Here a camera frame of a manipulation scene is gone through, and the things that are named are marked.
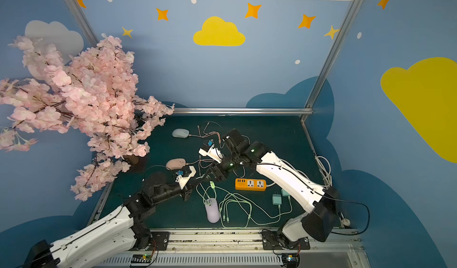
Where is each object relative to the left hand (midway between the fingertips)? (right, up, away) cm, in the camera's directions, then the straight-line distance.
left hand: (202, 175), depth 74 cm
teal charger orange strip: (+38, -12, +13) cm, 42 cm away
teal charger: (+34, -15, +12) cm, 39 cm away
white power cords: (+66, -1, +28) cm, 72 cm away
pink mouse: (-19, +1, +24) cm, 30 cm away
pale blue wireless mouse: (-20, +18, +37) cm, 46 cm away
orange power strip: (+22, -8, +15) cm, 28 cm away
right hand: (+4, +2, -5) cm, 6 cm away
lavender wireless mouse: (+3, -18, +8) cm, 20 cm away
